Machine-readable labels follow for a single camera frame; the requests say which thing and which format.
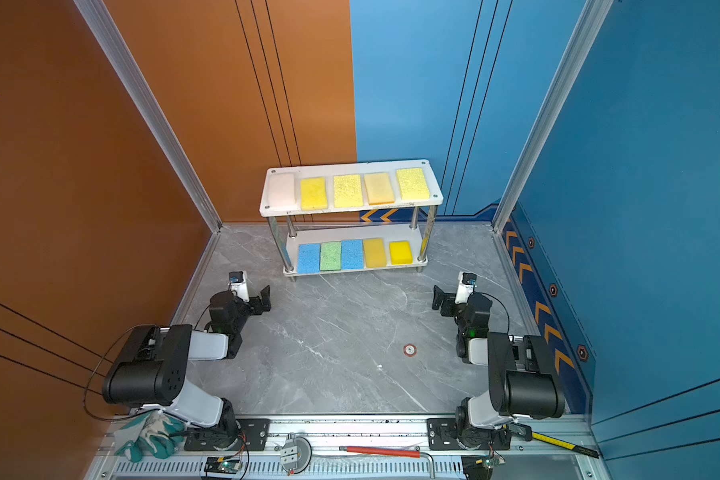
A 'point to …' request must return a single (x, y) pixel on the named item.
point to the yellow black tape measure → (530, 435)
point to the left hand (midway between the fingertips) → (254, 284)
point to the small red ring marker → (410, 350)
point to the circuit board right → (491, 461)
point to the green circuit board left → (222, 465)
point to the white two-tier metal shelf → (419, 233)
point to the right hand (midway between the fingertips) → (448, 287)
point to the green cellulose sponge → (330, 256)
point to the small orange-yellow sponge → (375, 253)
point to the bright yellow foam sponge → (401, 253)
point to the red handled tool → (392, 453)
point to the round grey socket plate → (296, 455)
